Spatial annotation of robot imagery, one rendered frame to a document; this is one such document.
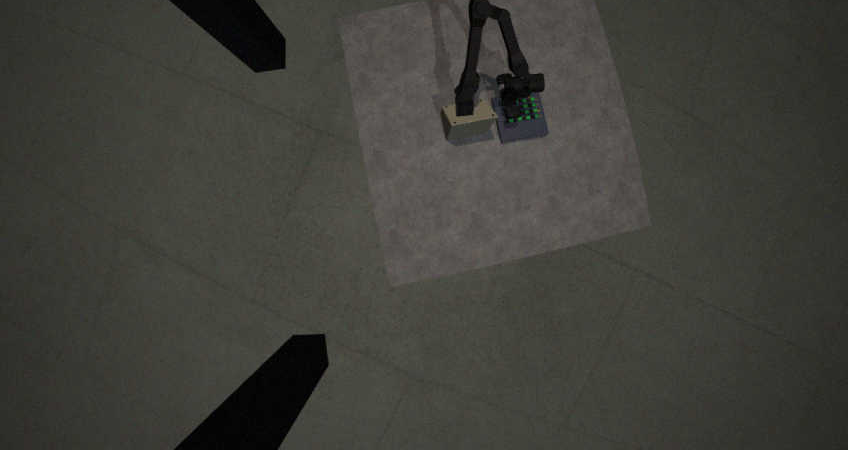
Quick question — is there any dark blue switch panel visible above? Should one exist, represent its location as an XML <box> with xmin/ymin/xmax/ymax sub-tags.
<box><xmin>492</xmin><ymin>92</ymin><xmax>549</xmax><ymax>143</ymax></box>

